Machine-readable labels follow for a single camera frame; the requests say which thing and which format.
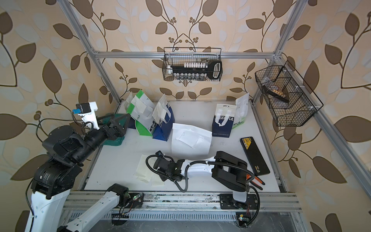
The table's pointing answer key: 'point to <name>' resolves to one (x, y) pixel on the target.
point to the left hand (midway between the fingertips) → (119, 113)
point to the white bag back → (190, 142)
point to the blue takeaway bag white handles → (162, 130)
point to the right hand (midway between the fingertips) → (162, 169)
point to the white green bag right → (240, 110)
